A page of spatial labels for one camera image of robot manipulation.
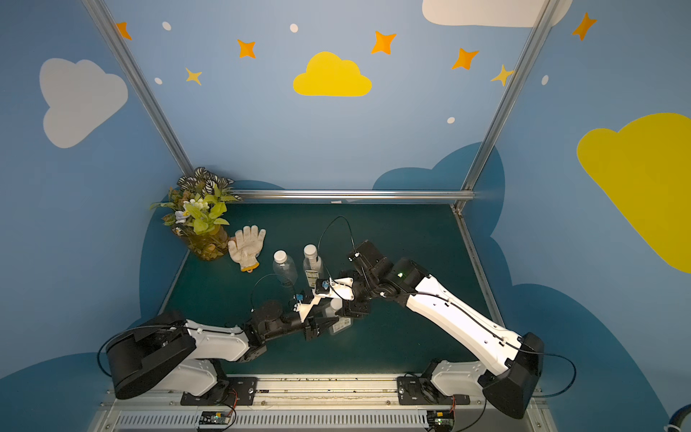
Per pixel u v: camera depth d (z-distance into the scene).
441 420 0.72
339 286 0.59
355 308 0.61
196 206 0.88
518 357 0.40
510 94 0.85
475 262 1.07
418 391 0.69
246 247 1.05
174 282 1.01
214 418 0.72
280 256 0.85
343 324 0.83
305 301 0.68
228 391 0.68
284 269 0.91
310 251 0.82
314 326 0.70
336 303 0.74
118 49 0.75
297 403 0.74
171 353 0.44
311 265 0.95
